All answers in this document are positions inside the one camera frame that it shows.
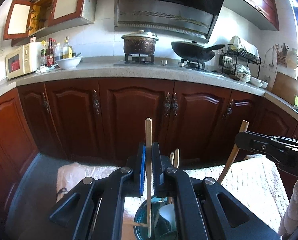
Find white ceramic soup spoon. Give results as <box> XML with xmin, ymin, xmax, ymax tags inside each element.
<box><xmin>159</xmin><ymin>204</ymin><xmax>177</xmax><ymax>231</ymax></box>

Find wooden chopstick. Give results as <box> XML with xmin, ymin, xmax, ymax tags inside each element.
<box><xmin>123</xmin><ymin>220</ymin><xmax>148</xmax><ymax>228</ymax></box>
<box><xmin>217</xmin><ymin>120</ymin><xmax>249</xmax><ymax>184</ymax></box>
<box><xmin>145</xmin><ymin>118</ymin><xmax>152</xmax><ymax>238</ymax></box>
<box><xmin>173</xmin><ymin>148</ymin><xmax>180</xmax><ymax>168</ymax></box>

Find right hand white glove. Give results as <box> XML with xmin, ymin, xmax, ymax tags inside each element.
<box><xmin>278</xmin><ymin>180</ymin><xmax>298</xmax><ymax>237</ymax></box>

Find white quilted tablecloth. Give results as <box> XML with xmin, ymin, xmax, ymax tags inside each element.
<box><xmin>56</xmin><ymin>155</ymin><xmax>289</xmax><ymax>232</ymax></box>

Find wooden cutting board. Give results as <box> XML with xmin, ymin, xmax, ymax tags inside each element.
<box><xmin>271</xmin><ymin>72</ymin><xmax>298</xmax><ymax>105</ymax></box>

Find dark wooden base cabinets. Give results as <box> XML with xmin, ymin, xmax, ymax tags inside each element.
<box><xmin>0</xmin><ymin>77</ymin><xmax>298</xmax><ymax>205</ymax></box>

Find black dish rack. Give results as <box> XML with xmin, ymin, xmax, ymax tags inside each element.
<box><xmin>219</xmin><ymin>49</ymin><xmax>262</xmax><ymax>78</ymax></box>

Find grey stone countertop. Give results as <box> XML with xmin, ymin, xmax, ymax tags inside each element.
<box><xmin>0</xmin><ymin>61</ymin><xmax>298</xmax><ymax>122</ymax></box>

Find black wok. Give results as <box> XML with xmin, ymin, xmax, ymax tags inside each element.
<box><xmin>171</xmin><ymin>41</ymin><xmax>225</xmax><ymax>63</ymax></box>

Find white bowl on counter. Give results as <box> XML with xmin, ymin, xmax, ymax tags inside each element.
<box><xmin>56</xmin><ymin>56</ymin><xmax>82</xmax><ymax>69</ymax></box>

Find red sauce bottle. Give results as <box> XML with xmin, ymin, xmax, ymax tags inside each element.
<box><xmin>46</xmin><ymin>38</ymin><xmax>55</xmax><ymax>67</ymax></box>

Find cream microwave oven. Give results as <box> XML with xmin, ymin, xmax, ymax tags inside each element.
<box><xmin>5</xmin><ymin>42</ymin><xmax>41</xmax><ymax>80</ymax></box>

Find brown cooking pot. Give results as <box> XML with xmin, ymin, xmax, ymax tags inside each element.
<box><xmin>121</xmin><ymin>30</ymin><xmax>159</xmax><ymax>56</ymax></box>

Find range hood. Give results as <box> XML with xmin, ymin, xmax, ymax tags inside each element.
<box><xmin>114</xmin><ymin>0</ymin><xmax>224</xmax><ymax>43</ymax></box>

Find wall chopstick basket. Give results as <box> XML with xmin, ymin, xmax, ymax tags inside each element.
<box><xmin>274</xmin><ymin>43</ymin><xmax>289</xmax><ymax>67</ymax></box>

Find upper wall cabinets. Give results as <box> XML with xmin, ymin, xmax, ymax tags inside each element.
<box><xmin>3</xmin><ymin>0</ymin><xmax>97</xmax><ymax>46</ymax></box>

